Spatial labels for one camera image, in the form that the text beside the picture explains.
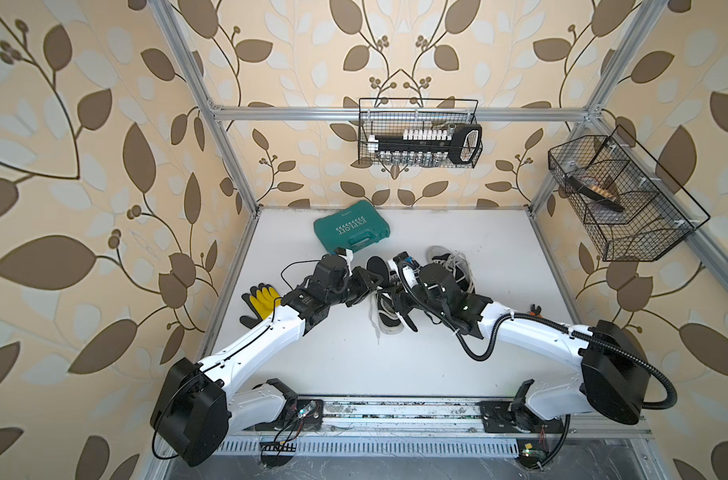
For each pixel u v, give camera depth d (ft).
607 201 2.45
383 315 2.83
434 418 2.47
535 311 3.01
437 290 1.97
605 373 1.35
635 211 2.37
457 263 3.16
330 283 2.03
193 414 1.29
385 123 3.05
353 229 3.55
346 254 2.50
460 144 2.77
